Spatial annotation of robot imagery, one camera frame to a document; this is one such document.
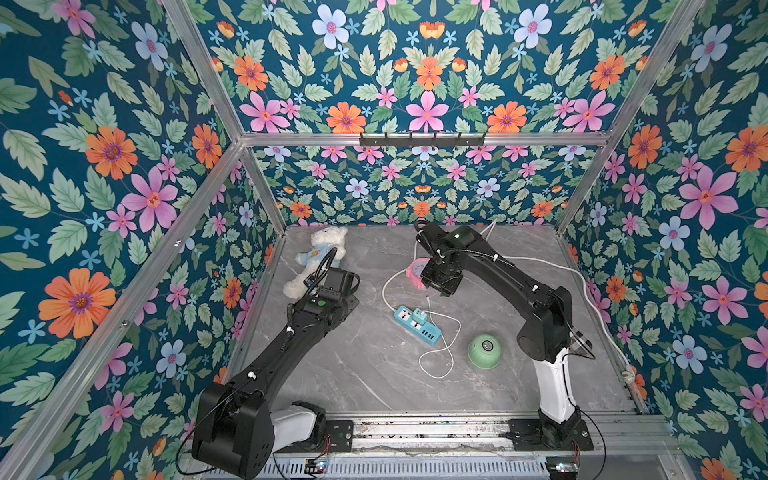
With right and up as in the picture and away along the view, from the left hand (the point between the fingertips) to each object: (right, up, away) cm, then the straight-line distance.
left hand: (354, 300), depth 85 cm
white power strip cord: (+58, +12, +26) cm, 65 cm away
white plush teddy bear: (-12, +15, +15) cm, 25 cm away
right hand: (+23, +5, +1) cm, 23 cm away
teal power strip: (+17, -8, +5) cm, 20 cm away
